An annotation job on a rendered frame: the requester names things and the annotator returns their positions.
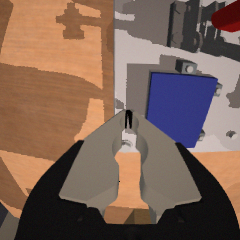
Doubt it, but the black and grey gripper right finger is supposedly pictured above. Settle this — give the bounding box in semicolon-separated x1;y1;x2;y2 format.
128;109;240;240

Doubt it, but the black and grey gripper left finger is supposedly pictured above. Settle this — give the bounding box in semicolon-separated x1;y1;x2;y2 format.
14;109;128;240

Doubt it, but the blue plate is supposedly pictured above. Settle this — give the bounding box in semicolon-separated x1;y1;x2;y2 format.
144;69;218;148

